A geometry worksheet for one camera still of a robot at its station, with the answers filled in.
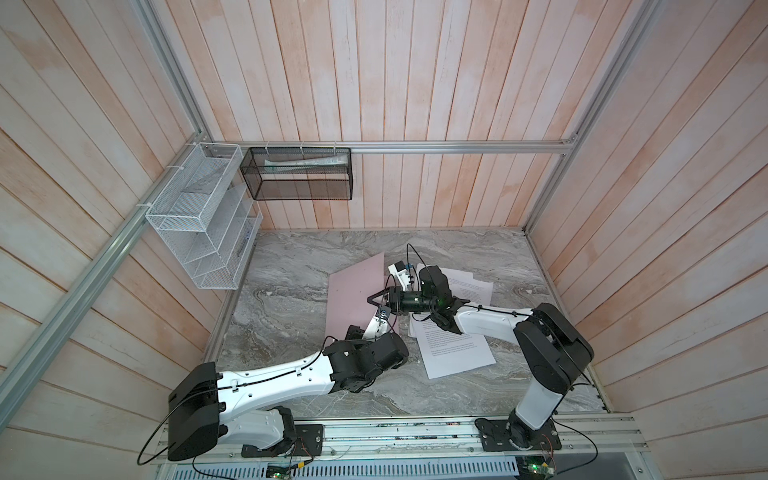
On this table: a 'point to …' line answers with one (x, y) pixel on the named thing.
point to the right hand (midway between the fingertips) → (370, 303)
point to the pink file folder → (348, 291)
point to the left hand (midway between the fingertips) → (373, 341)
